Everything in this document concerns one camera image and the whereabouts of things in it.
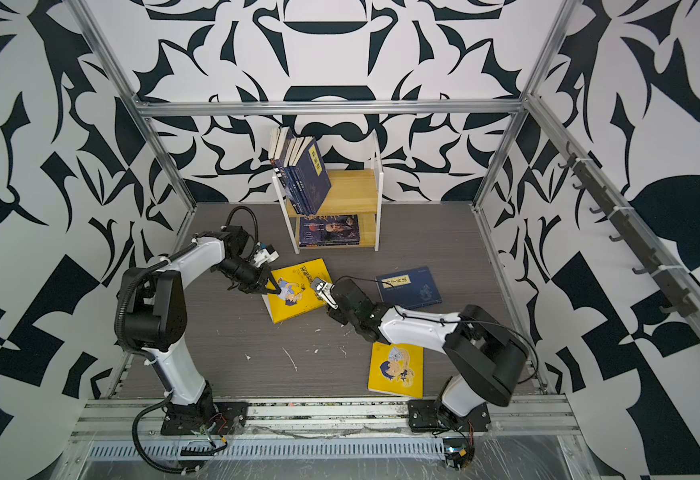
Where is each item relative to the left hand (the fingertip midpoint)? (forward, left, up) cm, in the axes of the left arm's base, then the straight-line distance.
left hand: (277, 288), depth 88 cm
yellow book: (-1, -5, -4) cm, 7 cm away
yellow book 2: (-21, -33, -7) cm, 40 cm away
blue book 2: (+28, -14, +17) cm, 35 cm away
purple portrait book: (+23, -15, -2) cm, 27 cm away
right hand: (-1, -17, +1) cm, 18 cm away
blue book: (+17, -7, +23) cm, 30 cm away
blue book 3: (+4, -41, -9) cm, 42 cm away
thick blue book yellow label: (+19, -9, +27) cm, 34 cm away
